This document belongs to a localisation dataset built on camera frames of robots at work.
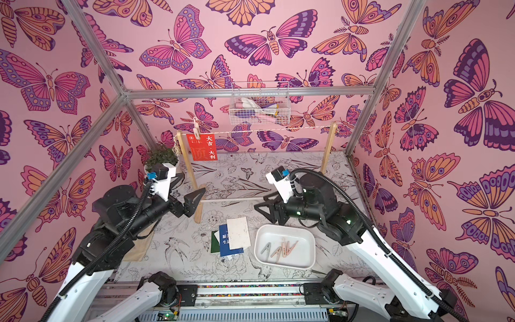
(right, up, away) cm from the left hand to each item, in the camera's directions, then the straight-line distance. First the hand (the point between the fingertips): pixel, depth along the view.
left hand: (195, 180), depth 59 cm
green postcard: (0, -28, +27) cm, 39 cm away
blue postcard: (+4, -30, +25) cm, 40 cm away
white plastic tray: (+37, -33, +24) cm, 55 cm away
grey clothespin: (+22, -29, +25) cm, 45 cm away
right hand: (+20, -6, 0) cm, 21 cm away
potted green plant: (-27, +11, +34) cm, 45 cm away
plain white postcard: (+9, -25, +29) cm, 40 cm away
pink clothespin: (+32, -30, +24) cm, 50 cm away
